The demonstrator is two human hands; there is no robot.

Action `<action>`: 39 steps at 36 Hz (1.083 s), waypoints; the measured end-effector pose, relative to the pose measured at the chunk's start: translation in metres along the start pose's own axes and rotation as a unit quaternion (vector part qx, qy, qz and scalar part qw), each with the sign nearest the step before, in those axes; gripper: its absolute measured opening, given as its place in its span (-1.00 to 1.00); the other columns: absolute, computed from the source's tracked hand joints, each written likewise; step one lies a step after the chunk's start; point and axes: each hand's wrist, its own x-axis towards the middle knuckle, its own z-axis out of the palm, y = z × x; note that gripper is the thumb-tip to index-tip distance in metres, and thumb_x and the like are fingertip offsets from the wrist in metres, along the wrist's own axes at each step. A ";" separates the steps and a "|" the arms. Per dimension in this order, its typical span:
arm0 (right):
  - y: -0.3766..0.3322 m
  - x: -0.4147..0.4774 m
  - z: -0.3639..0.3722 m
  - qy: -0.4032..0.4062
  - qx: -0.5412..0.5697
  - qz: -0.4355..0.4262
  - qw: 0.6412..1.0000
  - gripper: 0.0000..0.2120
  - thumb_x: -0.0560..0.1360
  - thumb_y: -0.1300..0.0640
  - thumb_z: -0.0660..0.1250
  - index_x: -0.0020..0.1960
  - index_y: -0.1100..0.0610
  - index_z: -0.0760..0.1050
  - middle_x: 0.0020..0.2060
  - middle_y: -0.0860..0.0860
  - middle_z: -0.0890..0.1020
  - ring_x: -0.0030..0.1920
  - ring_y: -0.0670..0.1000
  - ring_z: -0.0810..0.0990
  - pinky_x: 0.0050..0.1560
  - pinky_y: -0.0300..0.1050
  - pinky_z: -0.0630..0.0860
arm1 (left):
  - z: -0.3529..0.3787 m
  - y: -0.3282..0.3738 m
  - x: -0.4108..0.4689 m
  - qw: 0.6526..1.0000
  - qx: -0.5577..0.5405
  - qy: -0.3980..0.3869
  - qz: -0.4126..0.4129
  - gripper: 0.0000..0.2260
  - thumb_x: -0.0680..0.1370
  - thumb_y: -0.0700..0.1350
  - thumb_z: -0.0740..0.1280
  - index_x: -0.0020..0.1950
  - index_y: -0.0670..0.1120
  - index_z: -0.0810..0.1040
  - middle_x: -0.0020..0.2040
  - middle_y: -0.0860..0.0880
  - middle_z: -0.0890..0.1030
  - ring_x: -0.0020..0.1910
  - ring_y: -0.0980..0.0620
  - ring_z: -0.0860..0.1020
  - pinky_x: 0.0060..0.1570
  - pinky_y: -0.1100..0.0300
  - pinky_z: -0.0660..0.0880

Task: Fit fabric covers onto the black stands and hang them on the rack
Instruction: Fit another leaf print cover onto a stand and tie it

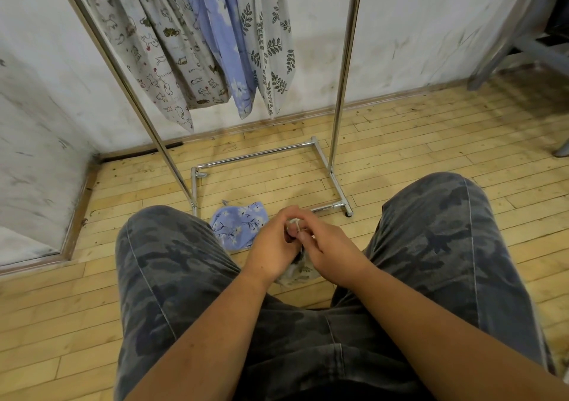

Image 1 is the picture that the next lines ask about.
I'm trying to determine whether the grey metal furniture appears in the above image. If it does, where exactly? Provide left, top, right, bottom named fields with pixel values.
left=467, top=0, right=569, bottom=91

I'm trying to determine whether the black baseboard strip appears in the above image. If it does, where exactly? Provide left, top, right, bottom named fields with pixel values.
left=100, top=141, right=184, bottom=164

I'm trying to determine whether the person's left forearm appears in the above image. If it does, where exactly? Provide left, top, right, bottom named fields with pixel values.
left=124, top=269, right=273, bottom=401

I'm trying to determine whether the person's left hand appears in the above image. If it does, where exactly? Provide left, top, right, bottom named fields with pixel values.
left=242, top=205, right=308, bottom=284

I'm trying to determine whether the chrome clothes rack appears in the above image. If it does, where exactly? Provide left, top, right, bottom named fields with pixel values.
left=49, top=0, right=366, bottom=218

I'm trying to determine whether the person's right forearm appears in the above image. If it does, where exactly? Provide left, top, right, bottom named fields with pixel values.
left=351, top=265, right=569, bottom=401

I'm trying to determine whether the blue floral bag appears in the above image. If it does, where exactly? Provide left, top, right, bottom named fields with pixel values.
left=209, top=201, right=270, bottom=253

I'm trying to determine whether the person's right hand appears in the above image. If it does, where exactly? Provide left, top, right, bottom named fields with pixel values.
left=289, top=209, right=376, bottom=290

